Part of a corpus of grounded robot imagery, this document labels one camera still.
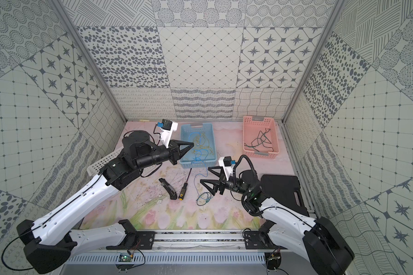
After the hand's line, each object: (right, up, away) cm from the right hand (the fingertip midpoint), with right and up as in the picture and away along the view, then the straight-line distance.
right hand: (205, 176), depth 73 cm
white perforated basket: (-61, 0, +18) cm, 64 cm away
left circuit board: (-34, -35, -1) cm, 49 cm away
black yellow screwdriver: (-12, -10, +18) cm, 23 cm away
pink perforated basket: (+29, +22, +38) cm, 52 cm away
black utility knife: (-18, -12, +13) cm, 25 cm away
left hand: (-2, +13, -14) cm, 19 cm away
